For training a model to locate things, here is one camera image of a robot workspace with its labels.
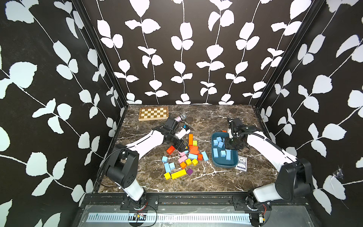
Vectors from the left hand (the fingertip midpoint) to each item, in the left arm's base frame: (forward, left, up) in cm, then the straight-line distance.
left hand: (185, 142), depth 87 cm
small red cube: (-6, -10, -9) cm, 15 cm away
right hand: (-3, -25, +1) cm, 25 cm away
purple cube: (-15, -2, -9) cm, 18 cm away
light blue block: (-12, +12, -7) cm, 18 cm away
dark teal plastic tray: (-7, -24, -9) cm, 26 cm away
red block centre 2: (-3, -7, -9) cm, 12 cm away
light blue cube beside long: (-12, +8, -8) cm, 16 cm away
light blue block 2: (-6, -13, -9) cm, 17 cm away
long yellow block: (-16, +4, -9) cm, 19 cm away
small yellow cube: (-17, +11, -8) cm, 22 cm away
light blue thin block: (-4, -20, -9) cm, 23 cm away
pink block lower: (-7, +2, -9) cm, 11 cm away
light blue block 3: (-6, -5, -9) cm, 11 cm away
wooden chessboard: (+31, +29, -7) cm, 43 cm away
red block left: (-2, +9, -6) cm, 11 cm away
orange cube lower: (-11, +2, -8) cm, 14 cm away
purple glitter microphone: (+26, +1, -5) cm, 26 cm away
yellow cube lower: (-10, -6, -8) cm, 14 cm away
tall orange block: (+7, -4, -8) cm, 12 cm away
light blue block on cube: (+2, -24, -7) cm, 25 cm away
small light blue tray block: (+5, -24, -6) cm, 25 cm away
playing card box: (-12, -36, -9) cm, 39 cm away
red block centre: (0, -6, -8) cm, 10 cm away
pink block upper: (-4, +2, -8) cm, 9 cm away
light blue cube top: (+3, -21, -7) cm, 23 cm away
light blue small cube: (-5, -25, -7) cm, 26 cm away
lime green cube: (+4, -7, -8) cm, 11 cm away
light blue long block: (-6, -28, -8) cm, 30 cm away
